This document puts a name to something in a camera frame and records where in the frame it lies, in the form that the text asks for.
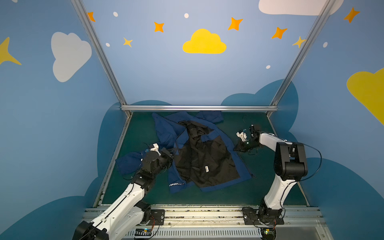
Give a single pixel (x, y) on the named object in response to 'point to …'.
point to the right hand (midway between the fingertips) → (235, 148)
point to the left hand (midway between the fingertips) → (177, 147)
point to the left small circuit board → (143, 232)
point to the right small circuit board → (268, 233)
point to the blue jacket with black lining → (203, 158)
